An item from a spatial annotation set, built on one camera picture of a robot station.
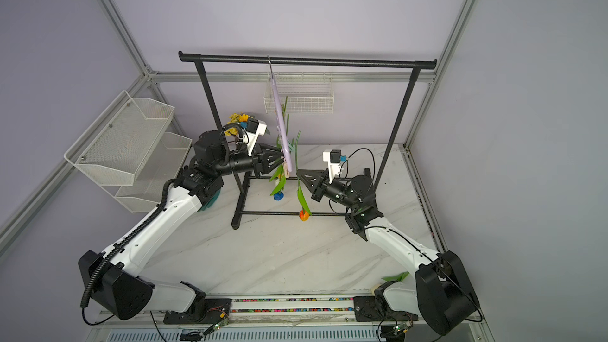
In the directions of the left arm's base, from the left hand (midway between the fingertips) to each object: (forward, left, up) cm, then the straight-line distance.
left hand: (284, 157), depth 65 cm
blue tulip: (+4, +5, -24) cm, 24 cm away
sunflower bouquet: (+32, +21, -11) cm, 40 cm away
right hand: (-1, -4, -7) cm, 8 cm away
